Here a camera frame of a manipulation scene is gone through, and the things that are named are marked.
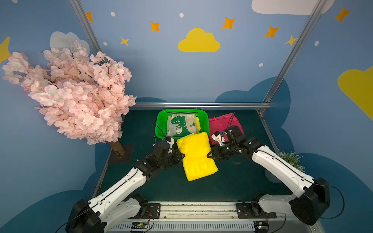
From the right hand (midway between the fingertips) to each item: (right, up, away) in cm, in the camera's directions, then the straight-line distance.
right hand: (209, 154), depth 75 cm
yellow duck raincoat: (-4, +15, +36) cm, 39 cm away
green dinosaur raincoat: (-17, +15, +28) cm, 36 cm away
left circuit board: (-36, -35, -3) cm, 50 cm away
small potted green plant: (+45, -3, +1) cm, 45 cm away
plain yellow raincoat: (-7, +3, +3) cm, 8 cm away
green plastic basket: (-31, +20, +33) cm, 49 cm away
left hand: (-12, 0, +2) cm, 13 cm away
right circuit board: (+26, -37, -2) cm, 45 cm away
